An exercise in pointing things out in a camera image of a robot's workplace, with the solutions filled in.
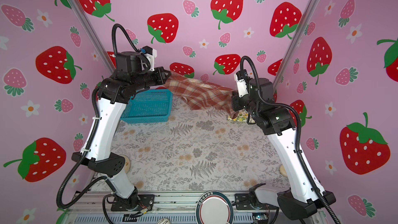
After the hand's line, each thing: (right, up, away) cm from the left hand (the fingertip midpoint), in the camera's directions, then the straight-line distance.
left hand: (170, 70), depth 65 cm
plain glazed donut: (+57, -50, +17) cm, 77 cm away
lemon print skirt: (+40, -21, +38) cm, 60 cm away
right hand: (+27, -9, 0) cm, 29 cm away
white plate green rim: (+19, -63, +7) cm, 66 cm away
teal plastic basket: (-25, -14, +50) cm, 57 cm away
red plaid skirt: (+13, -9, +18) cm, 24 cm away
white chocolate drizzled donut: (-3, -66, +2) cm, 66 cm away
